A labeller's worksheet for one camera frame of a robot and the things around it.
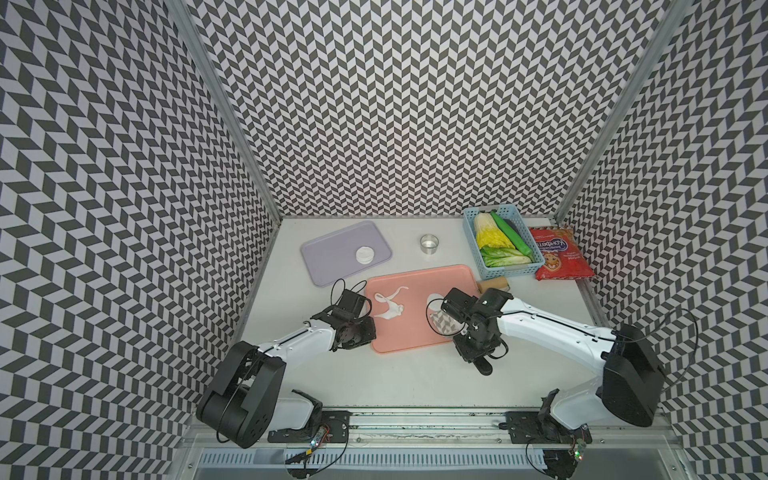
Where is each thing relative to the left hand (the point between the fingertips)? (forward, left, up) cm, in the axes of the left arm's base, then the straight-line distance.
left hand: (374, 338), depth 88 cm
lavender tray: (+30, +17, 0) cm, 35 cm away
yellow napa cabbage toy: (+34, -39, +9) cm, 52 cm away
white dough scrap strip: (+9, -6, 0) cm, 11 cm away
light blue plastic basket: (+43, -51, +5) cm, 67 cm away
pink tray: (+11, -10, -1) cm, 15 cm away
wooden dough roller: (+17, -39, +3) cm, 43 cm away
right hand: (-8, -27, +7) cm, 29 cm away
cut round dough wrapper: (-3, -16, +26) cm, 31 cm away
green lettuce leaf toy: (+24, -42, +7) cm, 49 cm away
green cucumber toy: (+34, -49, +6) cm, 60 cm away
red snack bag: (+27, -64, +5) cm, 70 cm away
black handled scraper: (-11, -29, +10) cm, 32 cm away
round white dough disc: (+29, +5, +2) cm, 30 cm away
